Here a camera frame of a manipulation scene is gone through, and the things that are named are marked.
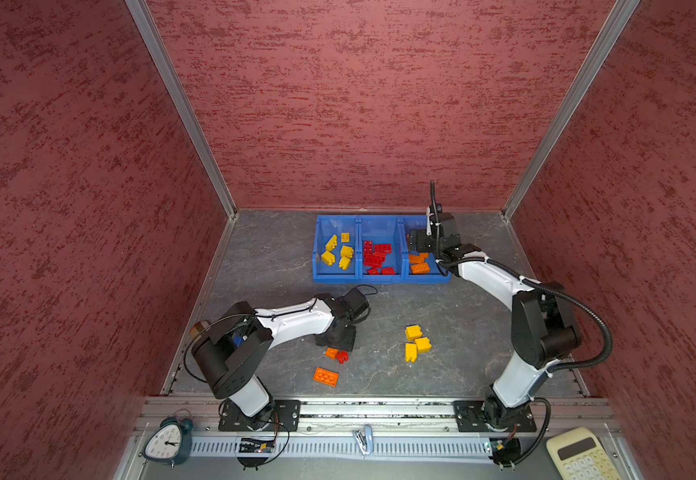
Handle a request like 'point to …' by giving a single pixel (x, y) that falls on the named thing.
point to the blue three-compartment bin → (381, 229)
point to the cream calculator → (579, 454)
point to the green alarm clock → (171, 441)
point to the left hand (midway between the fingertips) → (338, 349)
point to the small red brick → (342, 356)
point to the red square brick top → (373, 271)
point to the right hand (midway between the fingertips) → (421, 237)
